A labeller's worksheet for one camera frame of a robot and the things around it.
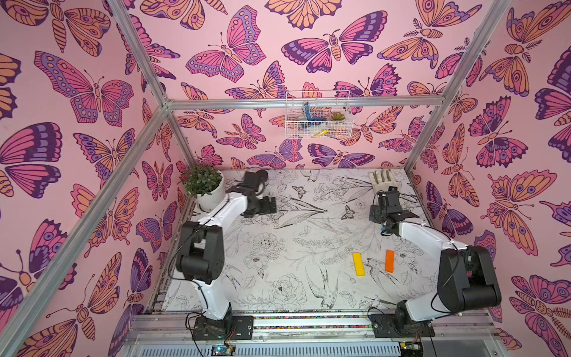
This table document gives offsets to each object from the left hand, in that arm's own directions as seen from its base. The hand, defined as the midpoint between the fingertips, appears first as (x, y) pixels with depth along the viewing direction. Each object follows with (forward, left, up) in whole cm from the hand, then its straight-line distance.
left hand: (272, 208), depth 95 cm
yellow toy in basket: (+17, -20, +26) cm, 37 cm away
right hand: (-3, -49, +1) cm, 49 cm away
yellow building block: (-22, -35, -9) cm, 42 cm away
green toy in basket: (+29, -27, +26) cm, 48 cm away
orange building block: (-20, -47, -8) cm, 52 cm away
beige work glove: (+24, -56, -8) cm, 61 cm away
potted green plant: (+6, +27, +9) cm, 29 cm away
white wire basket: (+31, -20, +26) cm, 45 cm away
